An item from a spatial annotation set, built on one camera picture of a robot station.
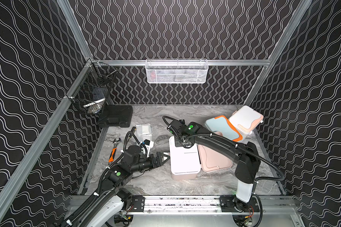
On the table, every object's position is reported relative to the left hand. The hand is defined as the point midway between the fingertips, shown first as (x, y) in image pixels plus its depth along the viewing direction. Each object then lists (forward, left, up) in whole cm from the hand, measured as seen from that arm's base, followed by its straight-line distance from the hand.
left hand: (166, 158), depth 70 cm
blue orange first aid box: (+28, -33, -5) cm, 43 cm away
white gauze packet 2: (+23, +20, -20) cm, 36 cm away
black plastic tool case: (+38, +41, -15) cm, 58 cm away
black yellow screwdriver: (+29, +26, -18) cm, 43 cm away
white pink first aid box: (+33, -49, -5) cm, 59 cm away
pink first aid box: (+1, -11, -7) cm, 13 cm away
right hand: (+14, -7, -7) cm, 17 cm away
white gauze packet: (+30, +20, -20) cm, 41 cm away
